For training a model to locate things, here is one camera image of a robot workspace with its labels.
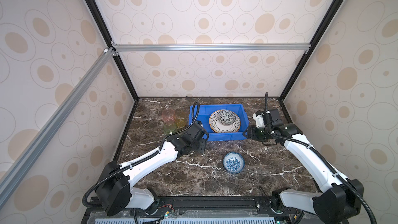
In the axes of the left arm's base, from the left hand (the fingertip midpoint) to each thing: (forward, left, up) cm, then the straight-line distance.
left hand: (207, 142), depth 80 cm
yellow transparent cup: (+25, +17, -12) cm, 33 cm away
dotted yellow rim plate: (+17, -7, -12) cm, 22 cm away
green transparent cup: (+17, +24, -13) cm, 32 cm away
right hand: (+4, -21, +2) cm, 21 cm away
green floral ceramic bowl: (+24, -13, -11) cm, 29 cm away
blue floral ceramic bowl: (-6, -15, -12) cm, 20 cm away
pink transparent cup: (+28, +27, -14) cm, 41 cm away
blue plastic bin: (+29, +1, -11) cm, 31 cm away
